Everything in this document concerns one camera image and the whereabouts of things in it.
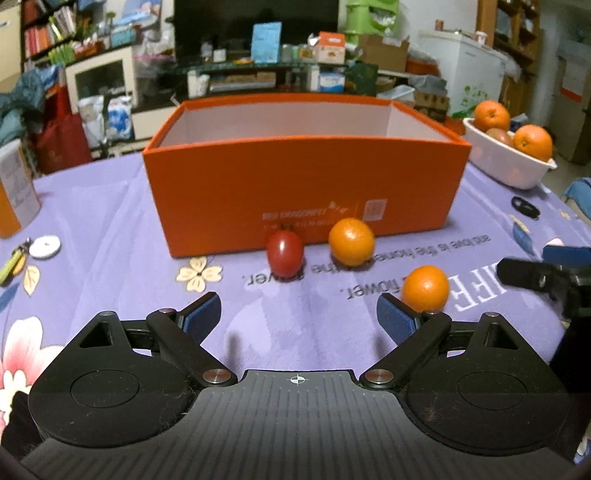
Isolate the small orange near tomato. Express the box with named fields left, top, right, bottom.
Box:
left=402, top=265, right=450, bottom=312

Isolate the small orange by box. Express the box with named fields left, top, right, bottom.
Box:
left=329, top=218, right=376, bottom=267

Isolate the white plastic fruit basket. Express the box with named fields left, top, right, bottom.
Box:
left=463, top=118, right=558, bottom=190

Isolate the purple floral tablecloth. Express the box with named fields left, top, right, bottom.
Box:
left=1, top=155, right=590, bottom=456

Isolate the orange in basket front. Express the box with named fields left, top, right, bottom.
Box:
left=513, top=124, right=553, bottom=162

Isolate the orange in basket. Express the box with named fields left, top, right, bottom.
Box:
left=474, top=100, right=511, bottom=132
left=513, top=124, right=553, bottom=162

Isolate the dark red cherry tomato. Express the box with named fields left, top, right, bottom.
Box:
left=266, top=230, right=304, bottom=279

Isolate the brown fruit in basket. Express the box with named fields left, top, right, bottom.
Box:
left=486, top=128, right=514, bottom=147

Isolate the white round tag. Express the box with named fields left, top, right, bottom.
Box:
left=28, top=235, right=61, bottom=260

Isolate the orange in basket rear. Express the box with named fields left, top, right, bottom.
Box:
left=474, top=100, right=511, bottom=132

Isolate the orange cardboard box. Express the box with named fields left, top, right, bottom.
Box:
left=142, top=93, right=471, bottom=257

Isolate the green yellow key tool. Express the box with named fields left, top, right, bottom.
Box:
left=0, top=238, right=32, bottom=285

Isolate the orange and white canister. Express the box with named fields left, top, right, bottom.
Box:
left=0, top=139, right=41, bottom=239

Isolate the white chest freezer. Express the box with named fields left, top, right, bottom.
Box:
left=418, top=31, right=507, bottom=118

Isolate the white microwave oven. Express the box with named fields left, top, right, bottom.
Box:
left=65, top=46, right=138, bottom=113

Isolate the teal jacket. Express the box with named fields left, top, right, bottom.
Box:
left=0, top=66, right=59, bottom=146

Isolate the orange white carton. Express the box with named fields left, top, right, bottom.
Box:
left=314, top=32, right=346, bottom=65

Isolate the blue paper box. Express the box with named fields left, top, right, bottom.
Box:
left=250, top=22, right=281, bottom=64

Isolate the black television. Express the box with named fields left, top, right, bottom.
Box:
left=172, top=0, right=339, bottom=62

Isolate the bookshelf with books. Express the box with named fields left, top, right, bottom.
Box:
left=20, top=0, right=105, bottom=70

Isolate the black hair tie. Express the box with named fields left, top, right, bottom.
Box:
left=510, top=196, right=541, bottom=221

